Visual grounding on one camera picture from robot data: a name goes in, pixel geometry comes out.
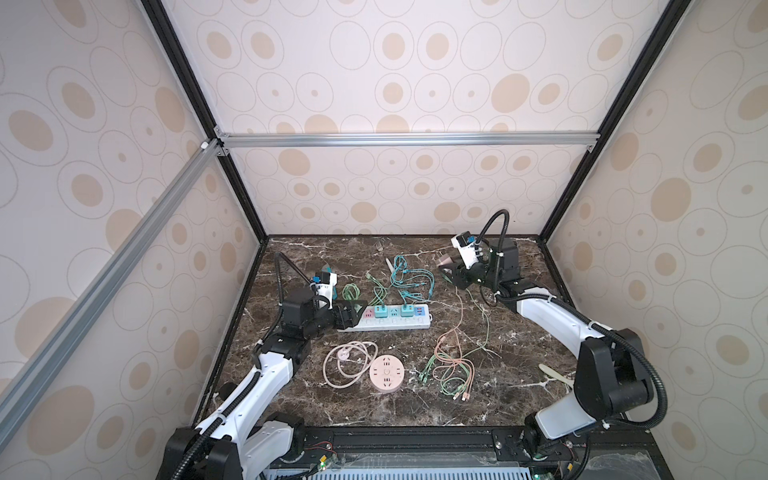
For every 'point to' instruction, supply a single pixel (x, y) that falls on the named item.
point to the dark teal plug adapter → (407, 310)
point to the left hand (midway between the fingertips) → (364, 300)
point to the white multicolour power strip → (366, 320)
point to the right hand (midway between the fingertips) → (448, 261)
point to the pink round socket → (386, 373)
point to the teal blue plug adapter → (381, 312)
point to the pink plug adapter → (445, 260)
